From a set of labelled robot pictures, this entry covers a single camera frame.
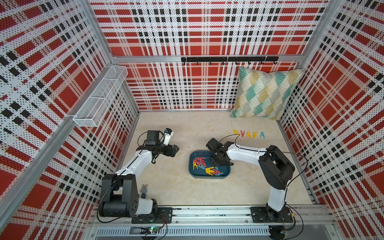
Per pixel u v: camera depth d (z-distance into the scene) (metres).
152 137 0.70
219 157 0.69
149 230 0.69
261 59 0.88
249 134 1.05
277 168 0.49
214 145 0.74
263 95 0.93
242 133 1.07
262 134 1.05
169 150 0.78
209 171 0.88
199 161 0.92
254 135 1.04
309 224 0.72
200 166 0.90
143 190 0.80
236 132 1.07
